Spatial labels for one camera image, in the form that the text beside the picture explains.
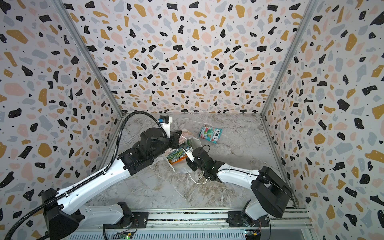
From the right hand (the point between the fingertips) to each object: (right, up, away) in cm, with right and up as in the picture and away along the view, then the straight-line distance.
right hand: (187, 152), depth 84 cm
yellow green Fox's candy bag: (-7, -2, +4) cm, 9 cm away
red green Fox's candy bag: (+14, +10, +22) cm, 28 cm away
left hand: (-1, +13, -16) cm, 21 cm away
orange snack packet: (-5, -5, +4) cm, 8 cm away
